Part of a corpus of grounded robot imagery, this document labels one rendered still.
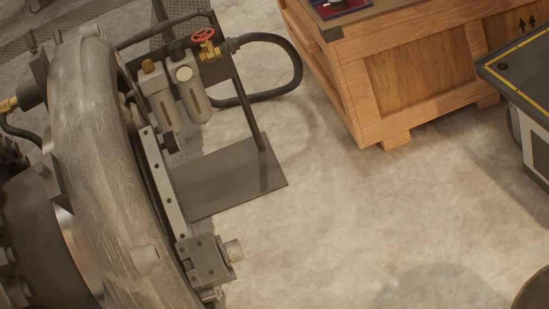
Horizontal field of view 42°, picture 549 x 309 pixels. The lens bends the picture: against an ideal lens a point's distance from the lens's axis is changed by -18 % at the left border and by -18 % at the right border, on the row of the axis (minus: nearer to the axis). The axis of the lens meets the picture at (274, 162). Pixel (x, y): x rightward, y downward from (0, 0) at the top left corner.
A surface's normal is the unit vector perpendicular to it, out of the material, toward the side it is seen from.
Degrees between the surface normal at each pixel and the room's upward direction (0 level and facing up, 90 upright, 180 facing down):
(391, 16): 90
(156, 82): 90
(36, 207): 29
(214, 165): 0
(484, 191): 0
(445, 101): 90
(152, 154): 38
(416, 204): 0
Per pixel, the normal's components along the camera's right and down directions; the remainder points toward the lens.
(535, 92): -0.29, -0.75
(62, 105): -0.16, -0.51
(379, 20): 0.24, 0.54
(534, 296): 0.44, 0.40
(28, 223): -0.15, -0.26
